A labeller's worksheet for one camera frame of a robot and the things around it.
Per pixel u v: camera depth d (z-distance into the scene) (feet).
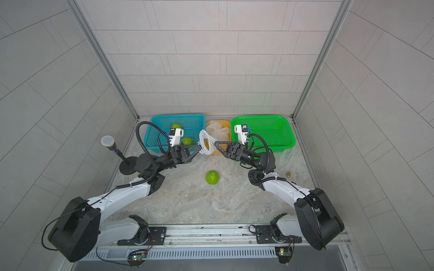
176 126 3.37
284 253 2.23
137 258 2.09
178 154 1.94
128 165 2.99
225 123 3.46
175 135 2.06
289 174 2.84
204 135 1.89
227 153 1.94
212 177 2.71
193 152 2.03
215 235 2.37
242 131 2.03
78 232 1.29
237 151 1.91
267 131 3.62
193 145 2.03
